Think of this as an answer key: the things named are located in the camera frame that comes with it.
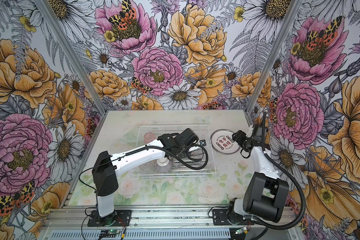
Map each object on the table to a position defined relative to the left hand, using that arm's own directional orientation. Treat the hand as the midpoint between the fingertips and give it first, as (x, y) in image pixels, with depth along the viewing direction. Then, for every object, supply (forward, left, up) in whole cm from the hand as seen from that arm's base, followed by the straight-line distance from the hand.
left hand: (183, 147), depth 83 cm
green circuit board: (-36, +35, -16) cm, 53 cm away
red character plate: (+13, -26, -14) cm, 32 cm away
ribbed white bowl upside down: (-6, +11, -9) cm, 15 cm away
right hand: (+5, -30, -1) cm, 31 cm away
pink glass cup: (+11, +21, -6) cm, 25 cm away
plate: (-20, -1, +16) cm, 25 cm away
